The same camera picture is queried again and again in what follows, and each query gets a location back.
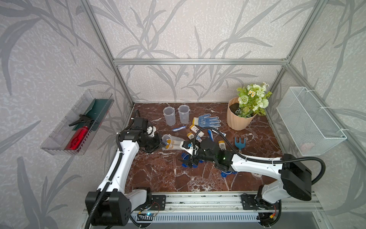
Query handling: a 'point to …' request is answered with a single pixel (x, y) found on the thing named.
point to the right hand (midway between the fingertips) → (182, 149)
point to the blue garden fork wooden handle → (239, 145)
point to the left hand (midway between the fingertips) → (166, 143)
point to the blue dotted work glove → (206, 121)
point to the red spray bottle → (79, 134)
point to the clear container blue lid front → (170, 142)
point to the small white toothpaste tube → (223, 134)
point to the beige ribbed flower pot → (234, 121)
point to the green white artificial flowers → (252, 97)
